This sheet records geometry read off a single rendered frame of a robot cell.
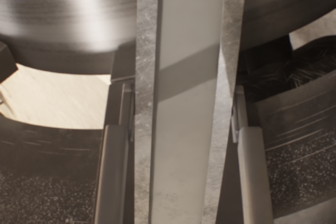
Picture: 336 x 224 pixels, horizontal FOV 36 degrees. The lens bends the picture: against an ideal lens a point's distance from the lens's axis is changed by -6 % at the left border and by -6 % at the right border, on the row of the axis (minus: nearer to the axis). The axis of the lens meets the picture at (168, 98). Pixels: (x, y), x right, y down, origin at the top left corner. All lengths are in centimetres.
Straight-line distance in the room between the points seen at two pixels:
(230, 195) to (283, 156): 6
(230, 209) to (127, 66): 13
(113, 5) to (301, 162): 15
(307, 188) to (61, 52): 20
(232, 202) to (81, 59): 18
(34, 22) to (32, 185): 12
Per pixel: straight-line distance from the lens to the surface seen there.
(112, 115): 32
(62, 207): 32
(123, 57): 36
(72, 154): 35
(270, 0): 36
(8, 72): 44
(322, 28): 145
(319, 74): 46
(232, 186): 26
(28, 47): 41
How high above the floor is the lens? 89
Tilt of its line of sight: 20 degrees down
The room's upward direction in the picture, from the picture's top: 128 degrees counter-clockwise
